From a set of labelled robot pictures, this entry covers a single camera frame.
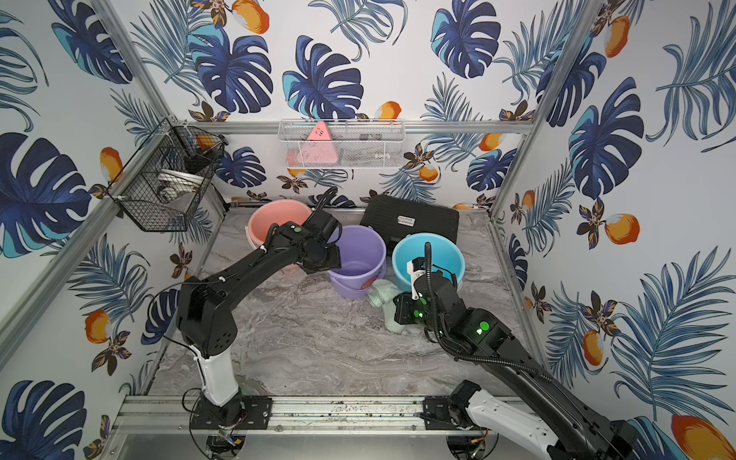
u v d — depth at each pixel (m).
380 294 0.68
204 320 0.48
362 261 0.98
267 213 0.98
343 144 0.93
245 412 0.73
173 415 0.76
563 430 0.40
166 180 0.80
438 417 0.73
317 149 0.92
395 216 1.10
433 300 0.48
